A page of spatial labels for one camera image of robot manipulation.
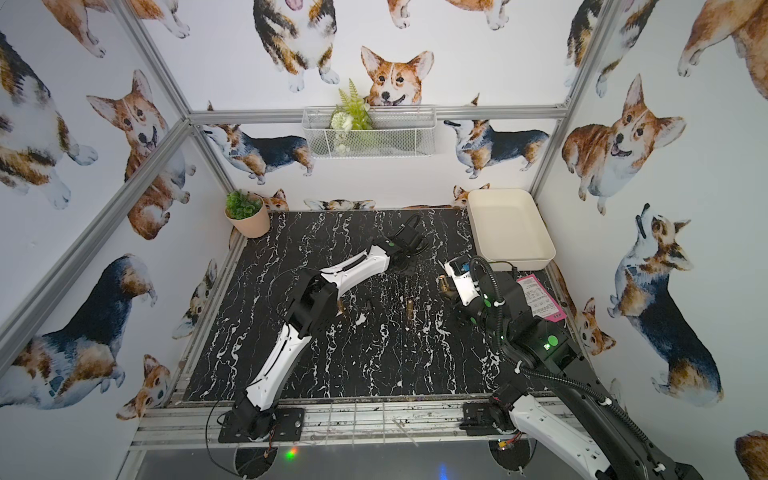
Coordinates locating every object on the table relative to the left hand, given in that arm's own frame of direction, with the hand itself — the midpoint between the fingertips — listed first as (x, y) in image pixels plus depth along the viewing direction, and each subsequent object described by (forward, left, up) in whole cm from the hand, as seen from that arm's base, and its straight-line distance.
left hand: (413, 263), depth 102 cm
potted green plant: (+16, +57, +9) cm, 60 cm away
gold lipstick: (-24, -5, +26) cm, 36 cm away
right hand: (-24, -5, +25) cm, 35 cm away
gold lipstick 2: (-16, +1, -2) cm, 16 cm away
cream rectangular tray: (+14, -36, +1) cm, 38 cm away
